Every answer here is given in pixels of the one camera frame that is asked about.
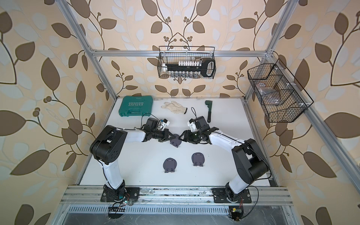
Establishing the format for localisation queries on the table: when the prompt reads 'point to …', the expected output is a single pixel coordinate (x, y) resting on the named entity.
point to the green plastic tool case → (136, 106)
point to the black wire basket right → (281, 98)
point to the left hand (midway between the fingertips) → (173, 135)
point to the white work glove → (175, 107)
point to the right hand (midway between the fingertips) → (182, 139)
